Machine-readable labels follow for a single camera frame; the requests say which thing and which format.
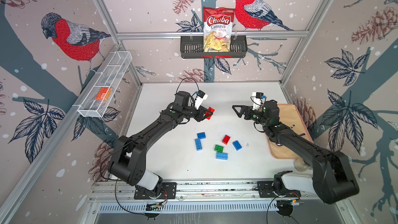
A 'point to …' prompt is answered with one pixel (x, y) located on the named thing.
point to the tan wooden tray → (289, 115)
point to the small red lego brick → (226, 139)
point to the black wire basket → (193, 47)
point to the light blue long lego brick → (222, 155)
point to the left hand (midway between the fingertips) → (212, 109)
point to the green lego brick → (218, 149)
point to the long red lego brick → (207, 113)
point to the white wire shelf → (111, 76)
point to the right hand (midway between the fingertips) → (236, 106)
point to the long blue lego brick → (198, 144)
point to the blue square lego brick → (237, 145)
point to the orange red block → (101, 93)
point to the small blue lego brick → (201, 135)
